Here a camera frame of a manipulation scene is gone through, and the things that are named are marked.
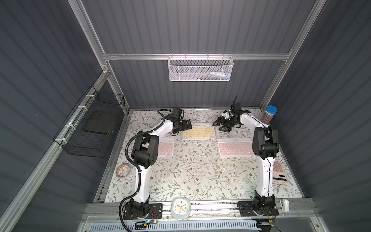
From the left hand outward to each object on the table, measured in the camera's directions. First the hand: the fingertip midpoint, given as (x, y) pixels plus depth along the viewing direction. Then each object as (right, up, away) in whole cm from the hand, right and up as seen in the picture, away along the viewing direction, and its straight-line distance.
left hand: (189, 128), depth 100 cm
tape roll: (-41, -26, -12) cm, 50 cm away
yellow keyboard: (+7, -3, +3) cm, 8 cm away
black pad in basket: (-45, +4, -26) cm, 52 cm away
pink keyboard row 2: (+31, -13, -3) cm, 34 cm away
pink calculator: (+52, -27, -17) cm, 61 cm away
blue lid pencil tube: (+52, +8, -3) cm, 53 cm away
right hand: (+20, +1, +2) cm, 20 cm away
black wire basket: (-53, -4, -35) cm, 63 cm away
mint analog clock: (-5, -39, -27) cm, 48 cm away
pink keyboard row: (-16, -13, -2) cm, 21 cm away
